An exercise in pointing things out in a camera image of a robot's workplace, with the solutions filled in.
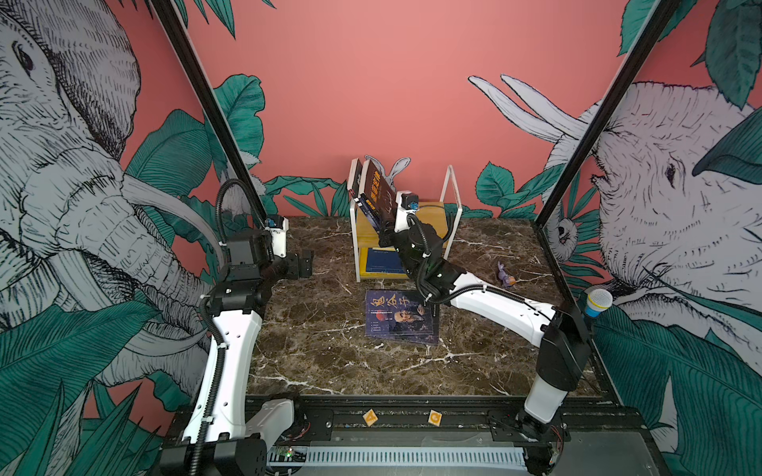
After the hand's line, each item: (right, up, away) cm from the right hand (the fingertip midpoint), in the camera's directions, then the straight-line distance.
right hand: (381, 204), depth 72 cm
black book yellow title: (-1, +5, +10) cm, 11 cm away
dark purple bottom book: (+6, -32, +19) cm, 38 cm away
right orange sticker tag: (+14, -55, +2) cm, 56 cm away
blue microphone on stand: (+53, -24, -2) cm, 58 cm away
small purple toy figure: (+43, -22, +28) cm, 56 cm away
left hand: (-22, -11, +1) cm, 24 cm away
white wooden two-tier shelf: (+20, 0, +23) cm, 31 cm away
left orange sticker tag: (-3, -55, +2) cm, 55 cm away
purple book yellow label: (-3, 0, +6) cm, 7 cm away
